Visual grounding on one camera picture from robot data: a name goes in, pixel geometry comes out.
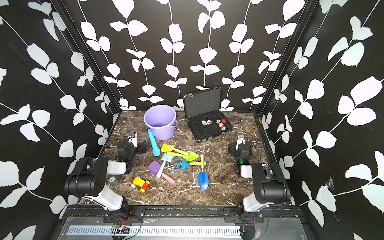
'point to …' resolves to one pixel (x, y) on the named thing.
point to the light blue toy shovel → (165, 158)
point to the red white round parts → (220, 122)
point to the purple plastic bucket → (161, 119)
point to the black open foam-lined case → (203, 111)
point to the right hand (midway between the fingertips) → (238, 140)
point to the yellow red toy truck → (144, 185)
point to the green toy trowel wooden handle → (192, 156)
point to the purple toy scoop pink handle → (154, 168)
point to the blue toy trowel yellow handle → (203, 177)
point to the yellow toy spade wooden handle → (167, 148)
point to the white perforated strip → (156, 231)
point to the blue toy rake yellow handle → (184, 164)
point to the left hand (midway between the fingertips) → (138, 137)
